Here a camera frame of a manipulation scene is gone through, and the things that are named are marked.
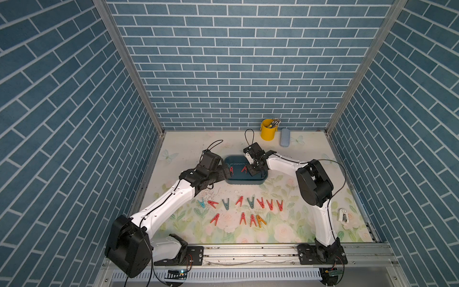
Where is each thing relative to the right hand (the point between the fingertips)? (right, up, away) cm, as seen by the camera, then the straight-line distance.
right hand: (252, 168), depth 102 cm
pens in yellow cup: (+14, +27, +1) cm, 30 cm away
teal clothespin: (-14, -17, -13) cm, 25 cm away
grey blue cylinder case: (+23, +19, +15) cm, 33 cm away
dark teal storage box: (-8, +1, +3) cm, 9 cm away
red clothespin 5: (+8, -17, -13) cm, 23 cm away
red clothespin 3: (-7, -14, -13) cm, 20 cm away
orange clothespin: (+2, -22, -19) cm, 29 cm away
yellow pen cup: (+11, +21, +13) cm, 27 cm away
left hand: (-13, +1, -19) cm, 23 cm away
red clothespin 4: (+3, -16, -13) cm, 20 cm away
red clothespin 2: (-22, -16, -13) cm, 30 cm away
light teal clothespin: (-27, -16, -13) cm, 34 cm away
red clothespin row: (-19, -22, -17) cm, 34 cm away
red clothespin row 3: (-1, -22, -19) cm, 29 cm away
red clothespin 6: (+13, -17, -13) cm, 25 cm away
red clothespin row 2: (-6, -21, -17) cm, 28 cm away
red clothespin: (-12, -1, -1) cm, 12 cm away
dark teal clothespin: (-1, -16, -13) cm, 20 cm away
